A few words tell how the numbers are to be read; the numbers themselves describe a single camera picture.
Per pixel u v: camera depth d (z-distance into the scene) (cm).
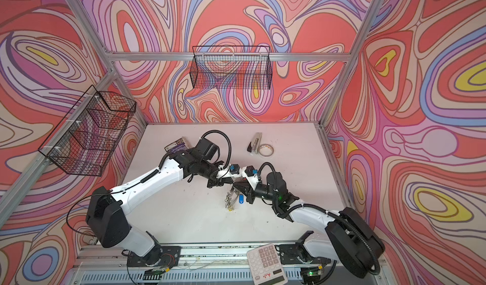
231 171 65
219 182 68
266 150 106
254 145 106
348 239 42
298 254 67
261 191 70
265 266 70
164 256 71
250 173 67
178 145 106
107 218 41
